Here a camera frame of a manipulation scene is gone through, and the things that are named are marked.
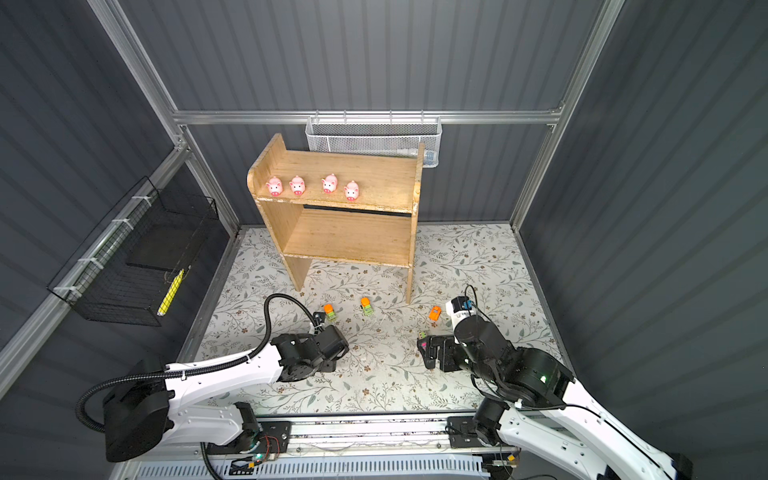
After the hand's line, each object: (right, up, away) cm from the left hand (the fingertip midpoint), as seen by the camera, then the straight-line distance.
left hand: (326, 354), depth 83 cm
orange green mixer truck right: (+10, +11, +13) cm, 20 cm away
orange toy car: (+32, +9, +11) cm, 35 cm away
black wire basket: (-46, +25, -11) cm, 53 cm away
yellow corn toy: (-33, +19, -14) cm, 41 cm away
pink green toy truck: (+28, +4, +6) cm, 28 cm away
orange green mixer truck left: (-2, +10, +12) cm, 15 cm away
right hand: (+28, +7, -16) cm, 33 cm away
